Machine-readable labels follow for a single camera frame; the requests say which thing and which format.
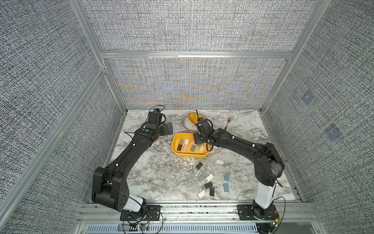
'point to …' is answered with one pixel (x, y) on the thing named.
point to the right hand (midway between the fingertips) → (199, 132)
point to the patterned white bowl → (187, 123)
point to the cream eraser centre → (210, 177)
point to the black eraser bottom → (212, 191)
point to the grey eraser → (201, 177)
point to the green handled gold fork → (228, 121)
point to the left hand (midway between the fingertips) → (166, 125)
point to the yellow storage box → (183, 145)
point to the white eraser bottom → (202, 194)
